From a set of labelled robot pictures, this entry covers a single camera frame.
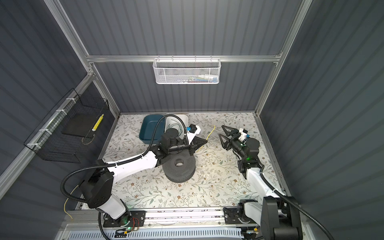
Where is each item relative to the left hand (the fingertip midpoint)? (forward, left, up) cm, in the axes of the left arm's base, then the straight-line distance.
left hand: (207, 140), depth 74 cm
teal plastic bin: (+32, +37, -26) cm, 55 cm away
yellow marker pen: (+13, +57, +2) cm, 59 cm away
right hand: (+4, -7, +2) cm, 8 cm away
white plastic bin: (+33, +20, -22) cm, 45 cm away
